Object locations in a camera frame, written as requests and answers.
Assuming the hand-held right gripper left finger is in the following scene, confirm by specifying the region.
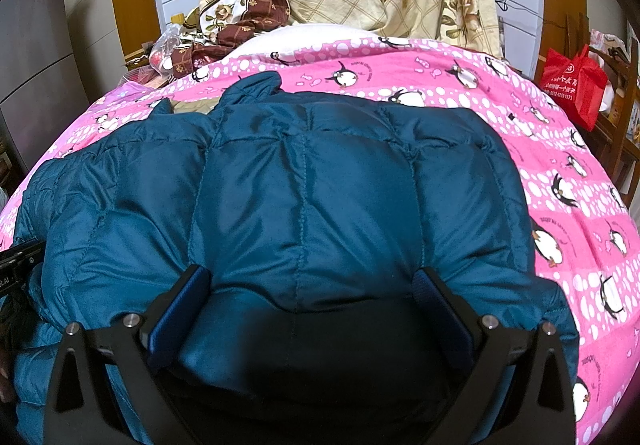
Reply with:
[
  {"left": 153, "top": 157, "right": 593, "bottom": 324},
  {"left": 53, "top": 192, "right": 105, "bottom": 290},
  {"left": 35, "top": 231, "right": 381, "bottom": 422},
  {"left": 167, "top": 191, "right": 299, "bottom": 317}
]
[{"left": 42, "top": 264, "right": 211, "bottom": 445}]

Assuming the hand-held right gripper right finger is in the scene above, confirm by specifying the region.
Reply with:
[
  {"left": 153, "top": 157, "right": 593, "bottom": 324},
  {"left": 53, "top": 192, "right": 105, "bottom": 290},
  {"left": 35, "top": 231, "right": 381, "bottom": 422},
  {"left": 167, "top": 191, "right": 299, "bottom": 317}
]
[{"left": 412, "top": 266, "right": 576, "bottom": 445}]

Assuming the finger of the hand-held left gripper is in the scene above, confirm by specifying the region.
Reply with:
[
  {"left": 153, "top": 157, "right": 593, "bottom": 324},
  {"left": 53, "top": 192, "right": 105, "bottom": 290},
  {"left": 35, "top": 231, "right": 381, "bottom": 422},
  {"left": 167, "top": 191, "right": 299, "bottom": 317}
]
[{"left": 0, "top": 240, "right": 44, "bottom": 272}]

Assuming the blue down jacket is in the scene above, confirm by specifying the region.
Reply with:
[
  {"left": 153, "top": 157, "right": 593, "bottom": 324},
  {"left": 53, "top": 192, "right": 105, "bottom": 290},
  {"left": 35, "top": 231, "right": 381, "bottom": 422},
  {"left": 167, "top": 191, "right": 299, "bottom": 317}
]
[{"left": 10, "top": 70, "right": 581, "bottom": 445}]

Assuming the grey refrigerator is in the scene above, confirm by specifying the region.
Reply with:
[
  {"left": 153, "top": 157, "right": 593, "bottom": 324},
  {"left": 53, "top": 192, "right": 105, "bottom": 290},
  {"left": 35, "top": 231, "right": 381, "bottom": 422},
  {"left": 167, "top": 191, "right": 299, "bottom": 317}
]
[{"left": 0, "top": 0, "right": 127, "bottom": 176}]

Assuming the pink penguin print blanket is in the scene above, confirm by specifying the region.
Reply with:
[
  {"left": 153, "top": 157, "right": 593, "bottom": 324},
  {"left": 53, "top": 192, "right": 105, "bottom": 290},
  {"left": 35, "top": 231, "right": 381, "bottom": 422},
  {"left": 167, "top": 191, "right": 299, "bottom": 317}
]
[{"left": 0, "top": 38, "right": 640, "bottom": 445}]

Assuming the clear plastic bag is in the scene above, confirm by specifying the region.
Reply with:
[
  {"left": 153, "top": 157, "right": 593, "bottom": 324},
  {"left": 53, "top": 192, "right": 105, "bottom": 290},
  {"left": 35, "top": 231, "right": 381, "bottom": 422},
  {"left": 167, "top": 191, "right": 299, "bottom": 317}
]
[{"left": 149, "top": 22, "right": 189, "bottom": 77}]

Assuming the wooden chair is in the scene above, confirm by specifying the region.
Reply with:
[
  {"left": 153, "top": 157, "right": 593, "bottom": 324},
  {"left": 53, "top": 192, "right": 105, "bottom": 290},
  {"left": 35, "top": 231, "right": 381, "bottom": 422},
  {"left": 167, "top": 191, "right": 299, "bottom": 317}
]
[{"left": 535, "top": 12, "right": 640, "bottom": 200}]

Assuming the red shopping bag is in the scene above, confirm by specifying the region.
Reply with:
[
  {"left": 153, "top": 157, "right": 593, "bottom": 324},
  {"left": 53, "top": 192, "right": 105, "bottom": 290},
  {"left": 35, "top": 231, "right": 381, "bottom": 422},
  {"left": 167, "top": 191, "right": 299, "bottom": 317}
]
[{"left": 539, "top": 44, "right": 609, "bottom": 132}]

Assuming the white pillow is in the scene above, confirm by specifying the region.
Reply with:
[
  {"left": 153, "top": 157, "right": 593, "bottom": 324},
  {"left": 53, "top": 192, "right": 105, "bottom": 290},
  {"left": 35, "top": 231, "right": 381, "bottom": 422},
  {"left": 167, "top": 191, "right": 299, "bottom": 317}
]
[{"left": 240, "top": 22, "right": 382, "bottom": 60}]

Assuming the brown patterned quilt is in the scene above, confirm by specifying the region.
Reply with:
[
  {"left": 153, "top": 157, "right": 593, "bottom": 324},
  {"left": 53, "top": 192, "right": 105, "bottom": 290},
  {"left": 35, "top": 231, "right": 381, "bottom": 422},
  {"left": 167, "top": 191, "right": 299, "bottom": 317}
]
[{"left": 172, "top": 0, "right": 294, "bottom": 77}]

